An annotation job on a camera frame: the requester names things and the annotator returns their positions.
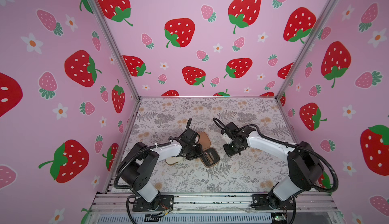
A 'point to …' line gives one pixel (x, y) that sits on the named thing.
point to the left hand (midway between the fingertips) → (205, 155)
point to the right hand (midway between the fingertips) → (225, 153)
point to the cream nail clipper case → (172, 160)
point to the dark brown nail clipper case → (210, 155)
